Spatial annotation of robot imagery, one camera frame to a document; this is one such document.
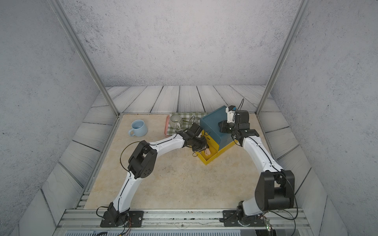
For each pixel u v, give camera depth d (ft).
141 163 1.88
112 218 2.06
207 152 3.07
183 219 2.44
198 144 2.78
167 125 3.72
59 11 2.35
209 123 2.80
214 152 3.07
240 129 2.12
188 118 3.89
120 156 1.77
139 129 3.38
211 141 2.86
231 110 2.47
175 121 3.65
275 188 1.38
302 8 2.33
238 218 2.16
